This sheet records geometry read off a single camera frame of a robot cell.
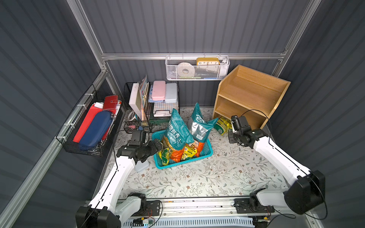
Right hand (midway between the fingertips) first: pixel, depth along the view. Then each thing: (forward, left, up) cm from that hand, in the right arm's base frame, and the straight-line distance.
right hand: (238, 138), depth 83 cm
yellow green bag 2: (-5, +28, -6) cm, 29 cm away
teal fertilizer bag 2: (-1, +36, +6) cm, 36 cm away
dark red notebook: (+12, +73, +17) cm, 76 cm away
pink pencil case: (+33, +50, +10) cm, 60 cm away
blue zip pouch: (-5, +75, +16) cm, 77 cm away
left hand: (-7, +48, 0) cm, 49 cm away
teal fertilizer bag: (+5, +23, +5) cm, 24 cm away
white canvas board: (+22, +64, +10) cm, 69 cm away
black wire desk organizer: (+22, +56, +6) cm, 60 cm away
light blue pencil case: (+32, +42, +8) cm, 53 cm away
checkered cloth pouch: (+19, +45, +5) cm, 49 cm away
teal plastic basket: (-3, +18, -10) cm, 21 cm away
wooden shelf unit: (+22, -7, +16) cm, 28 cm away
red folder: (-1, +82, +14) cm, 84 cm away
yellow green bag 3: (+19, +4, -12) cm, 22 cm away
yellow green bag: (-9, +43, -5) cm, 45 cm away
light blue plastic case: (-13, +59, -13) cm, 62 cm away
